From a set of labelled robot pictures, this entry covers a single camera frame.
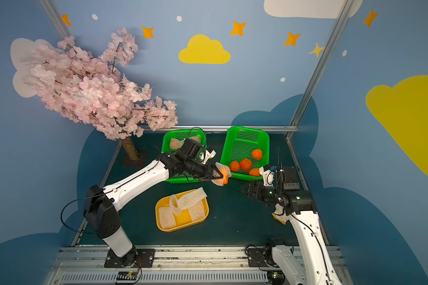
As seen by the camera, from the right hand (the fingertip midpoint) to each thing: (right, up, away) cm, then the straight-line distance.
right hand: (250, 189), depth 72 cm
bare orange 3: (+11, +14, +33) cm, 38 cm away
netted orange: (-40, +21, +38) cm, 59 cm away
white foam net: (-37, -15, +9) cm, 41 cm away
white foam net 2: (-23, -13, +10) cm, 28 cm away
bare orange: (-4, +7, +28) cm, 29 cm away
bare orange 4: (+7, +4, +24) cm, 26 cm away
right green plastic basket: (+4, +16, +36) cm, 40 cm away
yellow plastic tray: (-30, -17, +12) cm, 37 cm away
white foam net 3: (-32, -9, +9) cm, 35 cm away
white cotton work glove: (+6, -5, -16) cm, 18 cm away
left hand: (-12, +6, +3) cm, 14 cm away
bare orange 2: (+2, +8, +26) cm, 28 cm away
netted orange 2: (-10, +7, +3) cm, 12 cm away
